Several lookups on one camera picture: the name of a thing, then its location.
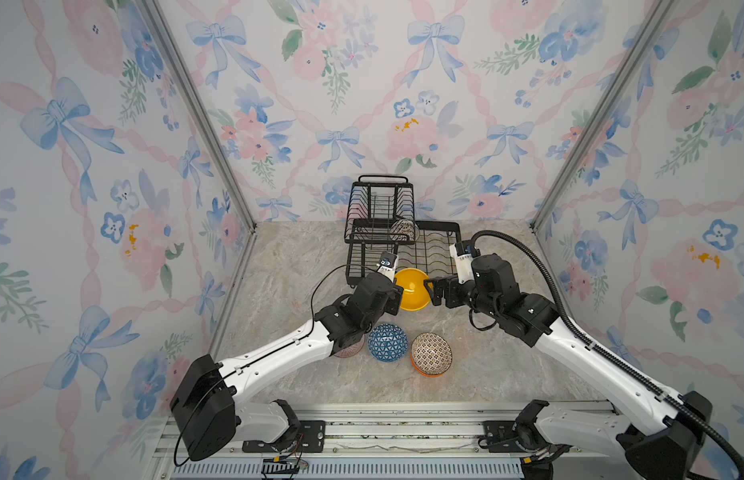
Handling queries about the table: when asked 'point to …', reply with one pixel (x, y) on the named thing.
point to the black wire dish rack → (381, 220)
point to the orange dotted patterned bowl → (431, 354)
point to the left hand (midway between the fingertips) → (396, 277)
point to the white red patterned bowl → (404, 231)
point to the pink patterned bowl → (353, 350)
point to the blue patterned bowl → (387, 342)
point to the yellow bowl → (415, 294)
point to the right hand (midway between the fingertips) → (438, 277)
